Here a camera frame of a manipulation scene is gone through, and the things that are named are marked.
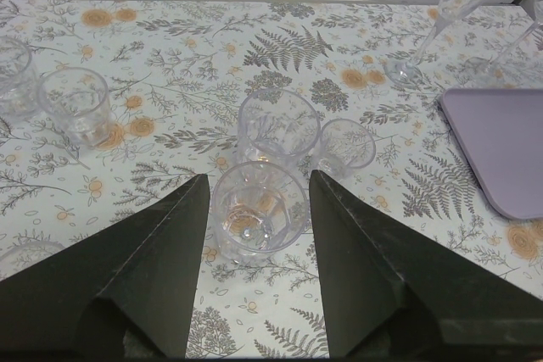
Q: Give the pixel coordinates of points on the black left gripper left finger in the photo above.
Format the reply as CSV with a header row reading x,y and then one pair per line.
x,y
140,275

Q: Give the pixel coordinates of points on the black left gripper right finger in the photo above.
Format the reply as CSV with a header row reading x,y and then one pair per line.
x,y
389,292

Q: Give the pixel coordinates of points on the clear faceted tumbler glass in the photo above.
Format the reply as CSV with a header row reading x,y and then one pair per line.
x,y
257,209

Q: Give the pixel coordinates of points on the clear tall tumbler glass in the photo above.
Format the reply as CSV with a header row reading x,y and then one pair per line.
x,y
276,126

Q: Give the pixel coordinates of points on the clear wine glass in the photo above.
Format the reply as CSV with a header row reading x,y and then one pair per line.
x,y
491,73

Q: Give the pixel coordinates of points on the lilac plastic tray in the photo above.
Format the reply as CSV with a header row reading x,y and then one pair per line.
x,y
500,133

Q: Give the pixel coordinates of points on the clear glass bottom left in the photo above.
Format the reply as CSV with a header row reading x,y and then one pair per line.
x,y
25,255

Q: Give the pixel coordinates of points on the small clear tumbler glass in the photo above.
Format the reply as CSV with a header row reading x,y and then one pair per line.
x,y
343,148

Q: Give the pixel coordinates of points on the floral patterned tablecloth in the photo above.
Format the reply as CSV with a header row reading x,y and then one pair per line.
x,y
177,73

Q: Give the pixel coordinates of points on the clear tumbler glass far left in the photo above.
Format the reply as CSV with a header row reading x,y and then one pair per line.
x,y
77,100

